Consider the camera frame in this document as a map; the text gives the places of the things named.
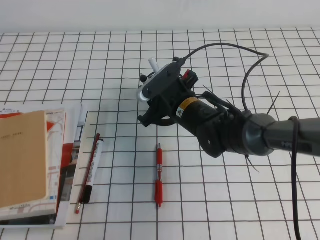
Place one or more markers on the white marker in holder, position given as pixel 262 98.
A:
pixel 154 65

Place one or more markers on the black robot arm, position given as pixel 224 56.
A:
pixel 220 130

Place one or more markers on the white marker black cap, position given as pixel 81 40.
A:
pixel 87 192

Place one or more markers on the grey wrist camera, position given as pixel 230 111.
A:
pixel 159 82

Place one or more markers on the red and white map booklet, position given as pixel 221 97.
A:
pixel 55 139

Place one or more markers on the black-capped marker in holder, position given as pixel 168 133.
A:
pixel 143 78

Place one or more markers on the red pencil with eraser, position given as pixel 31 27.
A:
pixel 81 193

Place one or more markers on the tan kraft notebook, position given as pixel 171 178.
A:
pixel 23 159

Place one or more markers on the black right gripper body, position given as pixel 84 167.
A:
pixel 183 90

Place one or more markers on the red retractable gel pen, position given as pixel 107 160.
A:
pixel 158 197

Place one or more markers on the white marker black tip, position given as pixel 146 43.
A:
pixel 175 59

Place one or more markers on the black mesh pen holder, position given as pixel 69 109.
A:
pixel 164 103

